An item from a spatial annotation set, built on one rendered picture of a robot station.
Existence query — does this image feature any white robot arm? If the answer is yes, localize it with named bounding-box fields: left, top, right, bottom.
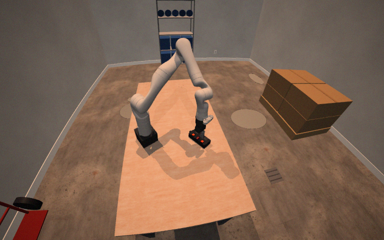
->
left=130, top=38, right=213, bottom=137

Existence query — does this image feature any black power strip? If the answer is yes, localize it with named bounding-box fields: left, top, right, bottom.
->
left=188, top=129, right=211, bottom=149

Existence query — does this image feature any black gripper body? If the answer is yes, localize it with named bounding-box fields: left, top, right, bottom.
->
left=195, top=112, right=214, bottom=133

